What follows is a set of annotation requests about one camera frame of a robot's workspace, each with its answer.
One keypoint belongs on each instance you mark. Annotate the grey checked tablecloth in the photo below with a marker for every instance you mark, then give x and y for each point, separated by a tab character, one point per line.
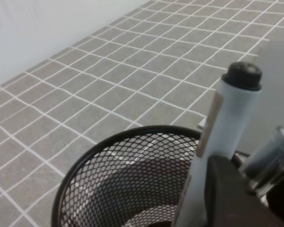
158	64

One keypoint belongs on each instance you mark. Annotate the grey marker in holder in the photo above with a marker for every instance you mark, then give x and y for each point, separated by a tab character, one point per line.
229	113

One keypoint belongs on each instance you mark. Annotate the black mesh pen holder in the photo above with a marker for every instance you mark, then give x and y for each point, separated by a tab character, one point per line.
134	178

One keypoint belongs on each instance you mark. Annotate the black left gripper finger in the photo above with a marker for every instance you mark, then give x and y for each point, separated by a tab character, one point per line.
229	202

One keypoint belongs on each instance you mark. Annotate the grey Agilex brochure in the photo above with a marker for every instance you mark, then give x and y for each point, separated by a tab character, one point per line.
268	113

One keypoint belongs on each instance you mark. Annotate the papers under grey brochure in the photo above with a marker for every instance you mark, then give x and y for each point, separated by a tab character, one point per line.
201	124

